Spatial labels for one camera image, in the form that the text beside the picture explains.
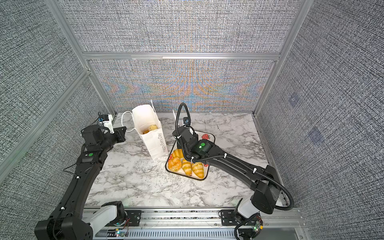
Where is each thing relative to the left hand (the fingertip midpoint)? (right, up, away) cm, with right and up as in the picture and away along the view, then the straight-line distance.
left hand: (126, 127), depth 77 cm
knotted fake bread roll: (+24, -22, +10) cm, 34 cm away
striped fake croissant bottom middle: (+31, -23, +10) cm, 40 cm away
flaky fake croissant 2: (+38, -24, +9) cm, 46 cm away
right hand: (+30, -4, 0) cm, 30 cm away
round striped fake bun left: (+25, -16, +15) cm, 34 cm away
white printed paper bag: (+5, 0, +22) cm, 23 cm away
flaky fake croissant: (+7, 0, +22) cm, 23 cm away
